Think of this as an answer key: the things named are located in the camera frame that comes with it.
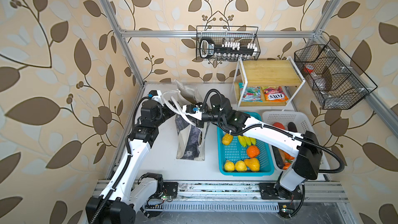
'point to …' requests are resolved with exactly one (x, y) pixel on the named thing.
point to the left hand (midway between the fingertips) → (179, 101)
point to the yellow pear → (253, 164)
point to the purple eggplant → (291, 127)
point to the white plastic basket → (301, 120)
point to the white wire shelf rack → (266, 83)
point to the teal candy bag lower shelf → (251, 94)
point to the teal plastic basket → (235, 152)
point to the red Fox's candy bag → (274, 94)
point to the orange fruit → (253, 151)
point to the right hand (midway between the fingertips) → (183, 112)
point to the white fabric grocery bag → (191, 138)
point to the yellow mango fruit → (227, 139)
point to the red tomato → (279, 125)
